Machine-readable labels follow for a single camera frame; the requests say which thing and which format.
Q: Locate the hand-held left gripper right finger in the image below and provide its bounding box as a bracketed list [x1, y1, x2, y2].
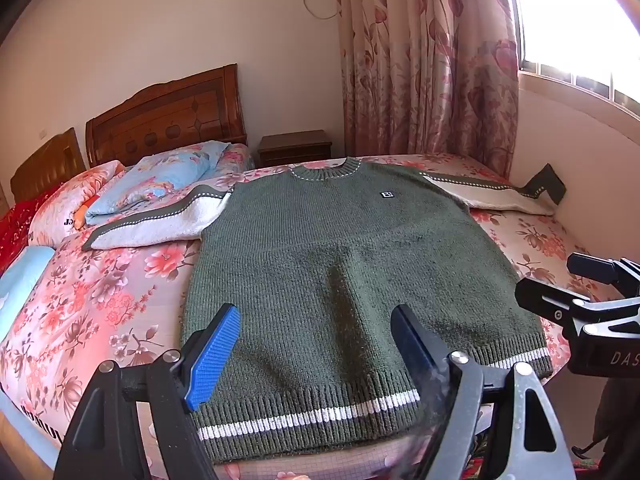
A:
[390, 304, 576, 480]

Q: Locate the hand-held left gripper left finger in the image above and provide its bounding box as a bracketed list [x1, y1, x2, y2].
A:
[52, 303, 242, 480]

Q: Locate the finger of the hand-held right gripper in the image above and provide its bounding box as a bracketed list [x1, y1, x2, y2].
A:
[567, 252, 640, 297]
[515, 276, 640, 333]

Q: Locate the green and white knit sweater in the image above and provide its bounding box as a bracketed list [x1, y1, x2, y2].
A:
[82, 156, 568, 465]

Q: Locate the dark cloth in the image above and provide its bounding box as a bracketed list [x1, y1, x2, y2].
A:
[592, 375, 640, 461]

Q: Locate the person's red floral clothing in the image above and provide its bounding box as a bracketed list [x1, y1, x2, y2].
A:
[570, 452, 640, 480]

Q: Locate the bed with pink floral sheet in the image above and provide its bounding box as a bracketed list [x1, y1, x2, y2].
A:
[0, 144, 621, 480]

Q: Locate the light blue floral pillow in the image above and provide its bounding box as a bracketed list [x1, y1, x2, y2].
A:
[85, 140, 233, 226]

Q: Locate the pink floral pillow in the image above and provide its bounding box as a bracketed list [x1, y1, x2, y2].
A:
[217, 143, 256, 183]
[27, 160, 126, 248]

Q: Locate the dark wooden nightstand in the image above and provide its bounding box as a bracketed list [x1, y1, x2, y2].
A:
[257, 130, 333, 168]

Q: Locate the red blanket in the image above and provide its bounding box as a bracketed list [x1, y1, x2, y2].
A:
[0, 185, 61, 276]

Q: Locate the large carved wooden headboard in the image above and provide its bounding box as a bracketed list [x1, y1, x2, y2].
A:
[85, 63, 248, 168]

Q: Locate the window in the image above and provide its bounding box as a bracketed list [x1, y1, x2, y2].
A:
[507, 0, 640, 111]

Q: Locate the small wooden headboard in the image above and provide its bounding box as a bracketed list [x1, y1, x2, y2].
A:
[10, 127, 87, 203]

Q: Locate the pink floral curtain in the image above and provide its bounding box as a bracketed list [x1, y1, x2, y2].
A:
[332, 0, 521, 181]

